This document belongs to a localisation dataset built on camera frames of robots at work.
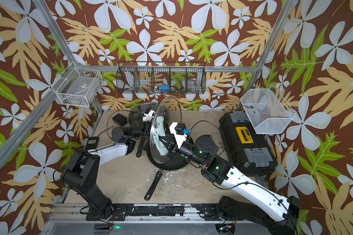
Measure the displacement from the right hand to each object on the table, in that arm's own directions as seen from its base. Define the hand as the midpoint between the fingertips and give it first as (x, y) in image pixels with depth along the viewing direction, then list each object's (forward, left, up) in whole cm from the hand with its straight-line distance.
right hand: (158, 135), depth 56 cm
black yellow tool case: (+6, -45, -23) cm, 51 cm away
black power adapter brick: (+21, +50, -38) cm, 67 cm away
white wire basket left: (+40, +51, -7) cm, 65 cm away
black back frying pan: (+48, +26, -41) cm, 68 cm away
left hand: (+7, -1, -6) cm, 9 cm away
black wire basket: (+54, +3, -9) cm, 55 cm away
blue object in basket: (+46, +1, -12) cm, 48 cm away
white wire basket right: (+28, -60, -15) cm, 68 cm away
